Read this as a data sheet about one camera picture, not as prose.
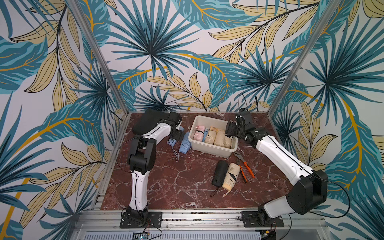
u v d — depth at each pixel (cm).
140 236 72
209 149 87
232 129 75
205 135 98
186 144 98
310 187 41
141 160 56
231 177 84
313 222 75
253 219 73
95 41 81
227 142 96
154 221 73
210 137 95
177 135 93
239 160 93
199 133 98
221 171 88
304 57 86
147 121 114
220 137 94
